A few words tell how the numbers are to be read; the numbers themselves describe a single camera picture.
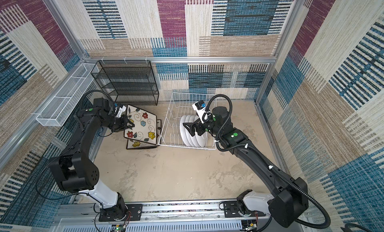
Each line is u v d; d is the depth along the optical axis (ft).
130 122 2.69
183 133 2.75
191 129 2.12
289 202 1.26
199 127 2.09
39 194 2.18
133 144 3.14
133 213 2.40
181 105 3.77
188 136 2.18
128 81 3.56
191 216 2.39
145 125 2.98
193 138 2.79
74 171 1.46
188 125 2.10
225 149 1.76
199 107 1.99
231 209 2.39
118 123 2.43
